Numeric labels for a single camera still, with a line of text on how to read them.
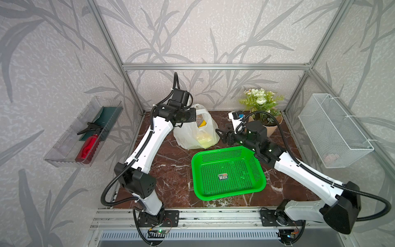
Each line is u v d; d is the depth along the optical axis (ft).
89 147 1.92
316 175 1.45
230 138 2.03
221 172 2.91
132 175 1.36
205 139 3.06
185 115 2.07
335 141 1.99
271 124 3.15
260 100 2.77
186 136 2.86
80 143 2.12
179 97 1.86
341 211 1.24
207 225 2.38
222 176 2.85
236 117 1.96
